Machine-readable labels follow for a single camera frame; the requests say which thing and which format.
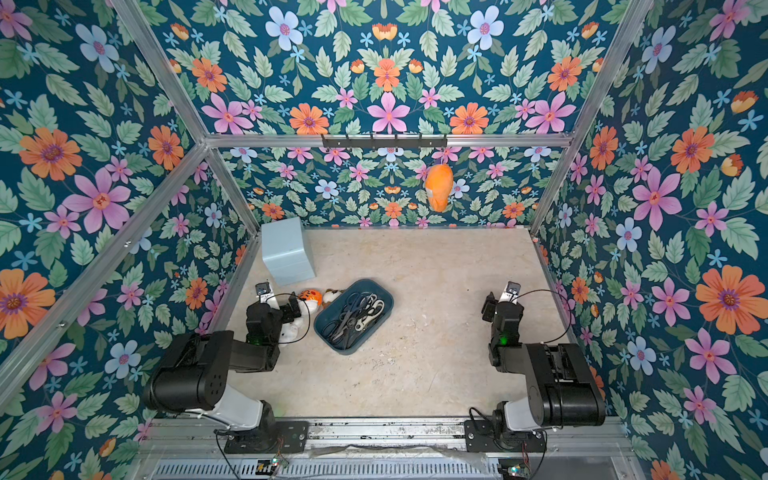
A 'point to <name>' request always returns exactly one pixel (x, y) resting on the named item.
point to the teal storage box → (354, 339)
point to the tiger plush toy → (309, 300)
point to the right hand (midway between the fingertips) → (503, 295)
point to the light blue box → (286, 252)
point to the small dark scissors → (354, 298)
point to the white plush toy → (296, 330)
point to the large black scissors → (336, 332)
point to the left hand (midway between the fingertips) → (280, 293)
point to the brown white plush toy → (329, 296)
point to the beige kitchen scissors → (373, 308)
